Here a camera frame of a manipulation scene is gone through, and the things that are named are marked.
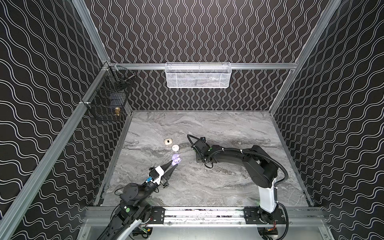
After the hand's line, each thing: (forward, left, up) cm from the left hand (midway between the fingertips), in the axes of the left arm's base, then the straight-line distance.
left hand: (175, 163), depth 63 cm
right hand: (+20, -12, -28) cm, 36 cm away
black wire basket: (+43, +47, +1) cm, 64 cm away
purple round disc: (+2, 0, 0) cm, 2 cm away
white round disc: (+24, +6, -25) cm, 36 cm away
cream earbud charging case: (+28, +12, -24) cm, 39 cm away
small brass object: (+29, +36, +3) cm, 46 cm away
